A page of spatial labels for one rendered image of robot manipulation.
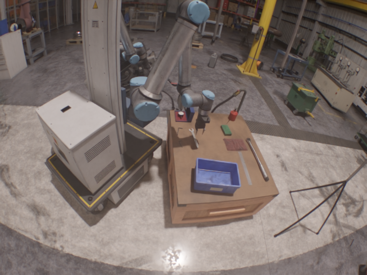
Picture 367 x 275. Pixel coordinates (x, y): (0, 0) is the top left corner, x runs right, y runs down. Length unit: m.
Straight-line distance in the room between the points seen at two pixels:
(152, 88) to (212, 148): 0.75
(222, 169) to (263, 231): 0.84
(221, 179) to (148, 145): 0.71
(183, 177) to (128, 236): 0.69
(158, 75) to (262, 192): 1.08
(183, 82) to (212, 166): 0.62
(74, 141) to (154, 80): 0.54
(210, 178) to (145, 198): 0.67
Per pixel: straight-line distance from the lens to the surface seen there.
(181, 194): 1.15
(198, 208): 1.24
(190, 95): 1.12
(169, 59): 0.91
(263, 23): 4.85
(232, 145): 1.54
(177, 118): 1.66
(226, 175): 1.32
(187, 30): 0.90
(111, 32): 1.01
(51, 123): 1.17
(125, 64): 2.07
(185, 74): 1.16
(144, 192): 1.67
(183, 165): 1.28
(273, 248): 1.85
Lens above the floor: 1.48
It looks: 43 degrees down
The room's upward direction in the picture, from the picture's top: 12 degrees clockwise
